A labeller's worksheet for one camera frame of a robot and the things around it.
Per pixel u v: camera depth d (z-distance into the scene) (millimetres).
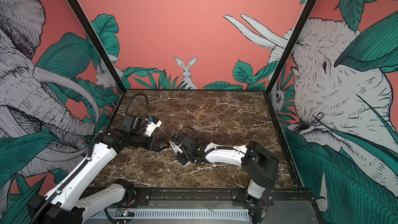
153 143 636
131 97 1187
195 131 716
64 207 381
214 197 753
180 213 701
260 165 446
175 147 875
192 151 628
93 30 878
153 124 679
